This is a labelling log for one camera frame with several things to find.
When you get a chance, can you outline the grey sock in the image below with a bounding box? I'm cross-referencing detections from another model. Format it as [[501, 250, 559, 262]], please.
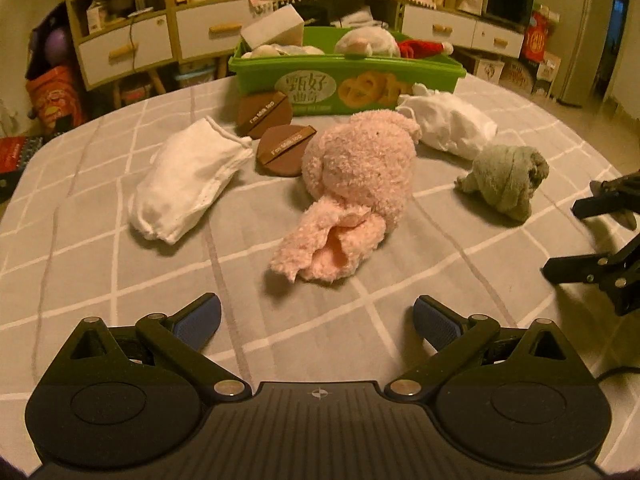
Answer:
[[454, 144, 550, 223]]

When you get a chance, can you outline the white towel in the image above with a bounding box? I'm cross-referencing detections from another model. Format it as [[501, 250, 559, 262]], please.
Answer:
[[128, 117, 253, 245]]

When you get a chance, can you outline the white plush bunny toy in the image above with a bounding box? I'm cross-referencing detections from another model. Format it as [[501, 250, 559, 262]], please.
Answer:
[[334, 26, 400, 58]]

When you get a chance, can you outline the white foam sponge block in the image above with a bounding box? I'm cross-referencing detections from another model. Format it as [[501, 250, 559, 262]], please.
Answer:
[[241, 4, 305, 50]]

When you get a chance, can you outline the white blue patterned cloth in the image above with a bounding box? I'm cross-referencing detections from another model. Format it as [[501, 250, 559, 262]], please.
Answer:
[[242, 44, 324, 58]]

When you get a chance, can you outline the grey checked tablecloth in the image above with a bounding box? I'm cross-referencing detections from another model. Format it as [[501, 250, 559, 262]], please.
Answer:
[[1, 76, 639, 471]]

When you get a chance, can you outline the pink fluffy sock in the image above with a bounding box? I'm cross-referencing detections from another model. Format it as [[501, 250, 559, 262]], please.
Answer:
[[269, 110, 422, 283]]

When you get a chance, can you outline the crumpled white cloth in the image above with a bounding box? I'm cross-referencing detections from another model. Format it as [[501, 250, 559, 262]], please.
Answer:
[[396, 84, 498, 160]]

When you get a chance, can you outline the red black box on floor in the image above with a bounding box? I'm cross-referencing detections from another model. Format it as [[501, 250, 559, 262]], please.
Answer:
[[0, 136, 44, 174]]

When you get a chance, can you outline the orange snack bag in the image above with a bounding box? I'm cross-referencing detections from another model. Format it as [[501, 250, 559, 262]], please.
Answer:
[[26, 65, 86, 136]]

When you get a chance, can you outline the green plastic bin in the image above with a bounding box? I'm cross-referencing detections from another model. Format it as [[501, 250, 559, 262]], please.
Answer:
[[229, 26, 466, 116]]

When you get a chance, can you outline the red santa plush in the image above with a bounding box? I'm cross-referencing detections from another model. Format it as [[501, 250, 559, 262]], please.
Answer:
[[398, 39, 454, 60]]

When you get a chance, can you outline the grey refrigerator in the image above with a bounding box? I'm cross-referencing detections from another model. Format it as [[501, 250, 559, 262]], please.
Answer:
[[534, 0, 614, 107]]

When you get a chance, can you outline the wooden sideboard with white drawers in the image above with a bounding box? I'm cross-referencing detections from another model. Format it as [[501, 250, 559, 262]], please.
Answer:
[[65, 0, 524, 90]]

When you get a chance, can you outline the purple ball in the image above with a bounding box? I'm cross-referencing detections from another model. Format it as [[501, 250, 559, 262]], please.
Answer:
[[44, 27, 74, 66]]

